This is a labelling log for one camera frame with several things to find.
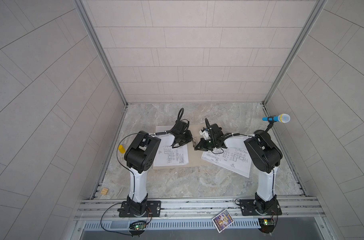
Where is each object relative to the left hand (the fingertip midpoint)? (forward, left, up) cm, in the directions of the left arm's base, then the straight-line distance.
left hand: (196, 135), depth 97 cm
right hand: (-9, +1, -1) cm, 9 cm away
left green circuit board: (-48, +28, +3) cm, 55 cm away
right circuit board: (-47, -31, -1) cm, 56 cm away
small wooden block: (-34, +48, +1) cm, 59 cm away
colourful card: (-46, -11, +2) cm, 47 cm away
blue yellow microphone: (-3, -44, +23) cm, 50 cm away
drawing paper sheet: (-14, +18, 0) cm, 23 cm away
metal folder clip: (-5, +1, 0) cm, 5 cm away
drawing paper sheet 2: (-14, -23, -1) cm, 28 cm away
